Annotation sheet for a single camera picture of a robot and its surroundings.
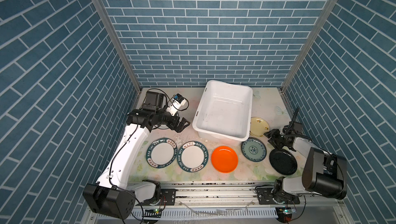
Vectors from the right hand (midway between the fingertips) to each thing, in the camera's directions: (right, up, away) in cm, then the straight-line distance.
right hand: (266, 133), depth 92 cm
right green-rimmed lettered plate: (-44, -12, -6) cm, 46 cm away
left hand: (-48, +12, -19) cm, 53 cm away
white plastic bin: (-24, +11, +14) cm, 30 cm away
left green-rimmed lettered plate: (-62, -10, -5) cm, 63 cm away
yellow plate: (-2, +3, +7) cm, 8 cm away
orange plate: (-26, -13, -7) cm, 30 cm away
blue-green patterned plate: (-8, -9, -3) cm, 13 cm away
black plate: (+7, -15, -6) cm, 18 cm away
